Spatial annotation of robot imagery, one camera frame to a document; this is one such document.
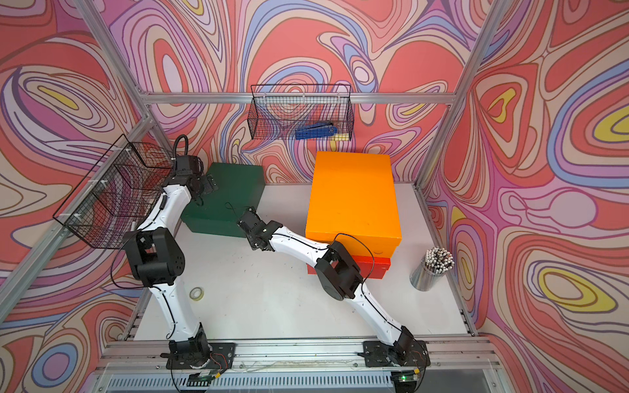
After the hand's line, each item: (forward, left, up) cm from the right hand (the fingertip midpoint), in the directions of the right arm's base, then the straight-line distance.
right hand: (263, 240), depth 95 cm
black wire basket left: (-3, +42, +26) cm, 49 cm away
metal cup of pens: (-19, -57, +7) cm, 60 cm away
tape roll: (-20, +22, -3) cm, 29 cm away
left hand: (+17, +23, +14) cm, 32 cm away
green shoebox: (+31, +15, -2) cm, 35 cm away
